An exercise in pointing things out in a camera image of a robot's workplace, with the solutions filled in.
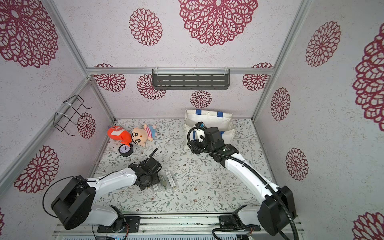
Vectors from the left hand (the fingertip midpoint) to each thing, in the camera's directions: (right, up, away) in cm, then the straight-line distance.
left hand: (154, 182), depth 88 cm
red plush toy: (-29, +29, +14) cm, 44 cm away
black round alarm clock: (-22, +17, +11) cm, 30 cm away
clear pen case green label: (+5, +2, 0) cm, 5 cm away
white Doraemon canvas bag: (+43, +36, +8) cm, 57 cm away
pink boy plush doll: (-13, +27, +11) cm, 32 cm away
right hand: (+22, +25, -10) cm, 35 cm away
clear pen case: (+10, +2, 0) cm, 10 cm away
